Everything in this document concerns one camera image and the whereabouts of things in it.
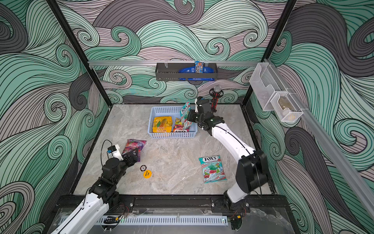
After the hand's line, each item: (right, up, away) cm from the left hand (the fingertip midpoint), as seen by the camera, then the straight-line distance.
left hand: (133, 149), depth 82 cm
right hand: (+33, +21, +3) cm, 40 cm away
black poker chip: (+4, -12, +4) cm, 13 cm away
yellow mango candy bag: (+14, +13, +18) cm, 27 cm away
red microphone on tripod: (+51, +35, +14) cm, 63 cm away
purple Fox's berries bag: (-4, +1, +11) cm, 12 cm away
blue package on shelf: (+34, +49, +10) cm, 61 cm away
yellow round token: (+8, -15, +1) cm, 17 cm away
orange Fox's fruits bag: (+25, +11, +22) cm, 35 cm away
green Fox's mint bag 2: (+46, -12, +1) cm, 48 cm away
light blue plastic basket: (+21, +22, +19) cm, 36 cm away
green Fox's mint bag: (+30, +22, +8) cm, 38 cm away
